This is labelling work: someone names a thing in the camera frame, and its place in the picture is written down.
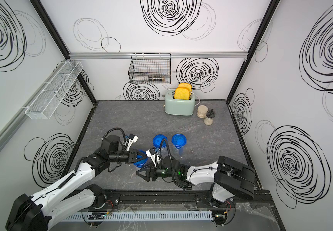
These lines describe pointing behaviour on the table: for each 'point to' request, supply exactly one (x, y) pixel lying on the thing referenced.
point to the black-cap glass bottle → (209, 119)
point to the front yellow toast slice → (182, 93)
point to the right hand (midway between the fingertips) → (139, 172)
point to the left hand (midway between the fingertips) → (145, 157)
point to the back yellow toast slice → (186, 85)
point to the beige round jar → (202, 110)
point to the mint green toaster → (178, 107)
